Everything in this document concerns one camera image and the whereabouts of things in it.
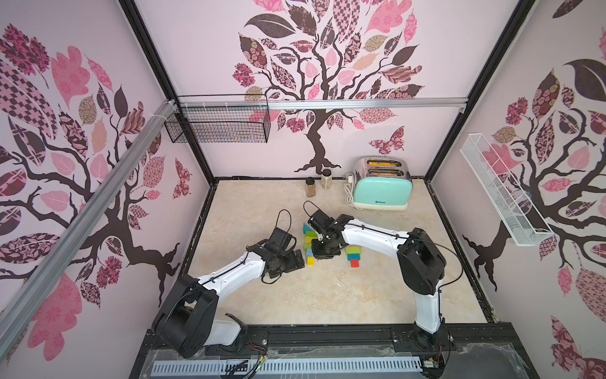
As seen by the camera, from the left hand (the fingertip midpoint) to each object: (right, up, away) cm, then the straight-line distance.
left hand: (293, 270), depth 86 cm
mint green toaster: (+38, +34, +13) cm, 52 cm away
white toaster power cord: (+24, +33, +21) cm, 46 cm away
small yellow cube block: (+6, +3, +3) cm, 8 cm away
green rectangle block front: (+5, +10, -5) cm, 12 cm away
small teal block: (+24, +3, +6) cm, 25 cm away
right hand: (+9, +4, +2) cm, 10 cm away
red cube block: (+24, +2, +4) cm, 24 cm away
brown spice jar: (+6, +32, +21) cm, 39 cm away
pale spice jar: (+14, +36, +25) cm, 46 cm away
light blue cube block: (+6, +8, -6) cm, 11 cm away
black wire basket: (-41, +66, +36) cm, 86 cm away
